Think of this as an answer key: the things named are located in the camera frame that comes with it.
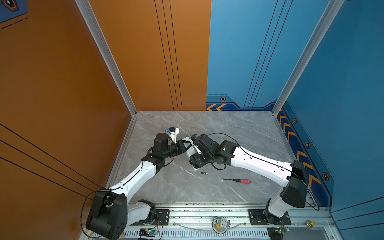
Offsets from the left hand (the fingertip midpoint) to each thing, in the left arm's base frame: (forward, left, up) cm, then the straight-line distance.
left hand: (192, 142), depth 79 cm
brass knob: (-34, -57, -16) cm, 68 cm away
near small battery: (-9, -7, -18) cm, 21 cm away
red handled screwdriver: (-14, -27, -18) cm, 35 cm away
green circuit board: (-38, +20, -21) cm, 48 cm away
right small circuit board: (-36, -43, -18) cm, 59 cm away
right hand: (-8, -1, -2) cm, 9 cm away
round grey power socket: (-35, -13, -12) cm, 39 cm away
